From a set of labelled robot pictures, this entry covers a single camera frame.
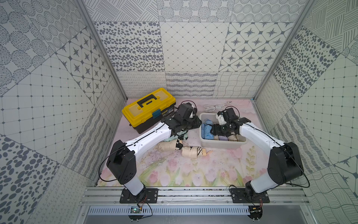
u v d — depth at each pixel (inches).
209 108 43.6
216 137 35.8
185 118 24.7
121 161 16.9
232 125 25.4
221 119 32.4
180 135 36.6
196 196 29.9
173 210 27.7
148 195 29.0
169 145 34.5
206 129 36.3
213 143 34.9
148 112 35.6
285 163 17.4
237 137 35.6
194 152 33.8
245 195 26.3
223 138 36.5
